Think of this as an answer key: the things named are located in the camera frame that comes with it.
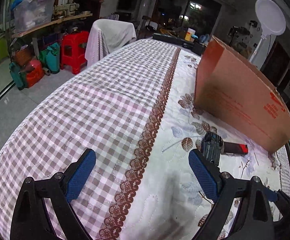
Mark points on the long black case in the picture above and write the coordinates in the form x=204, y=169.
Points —
x=167, y=38

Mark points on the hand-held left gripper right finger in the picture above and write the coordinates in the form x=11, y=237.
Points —
x=202, y=177

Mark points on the cream sewing machine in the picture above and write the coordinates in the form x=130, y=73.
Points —
x=66, y=7

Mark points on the red bag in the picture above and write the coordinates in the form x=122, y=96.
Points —
x=35, y=73

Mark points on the brown cardboard box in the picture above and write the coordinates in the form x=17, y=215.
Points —
x=235, y=92

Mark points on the teal shopping bag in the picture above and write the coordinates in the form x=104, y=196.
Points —
x=51, y=58
x=17, y=76

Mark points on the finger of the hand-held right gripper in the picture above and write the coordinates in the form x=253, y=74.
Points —
x=271, y=195

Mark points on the wooden shelf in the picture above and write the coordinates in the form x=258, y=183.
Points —
x=47, y=24

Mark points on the brown wicker basket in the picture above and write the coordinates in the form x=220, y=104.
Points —
x=22, y=56

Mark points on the red plastic stool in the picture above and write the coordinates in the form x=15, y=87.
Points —
x=72, y=52

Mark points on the chair under white cloth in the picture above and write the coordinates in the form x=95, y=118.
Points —
x=110, y=40

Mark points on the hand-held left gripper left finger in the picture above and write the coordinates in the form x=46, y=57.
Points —
x=81, y=177

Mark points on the red and black lighter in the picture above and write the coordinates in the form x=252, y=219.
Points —
x=235, y=148

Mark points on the clear plastic storage bin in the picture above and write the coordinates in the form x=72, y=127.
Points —
x=35, y=12

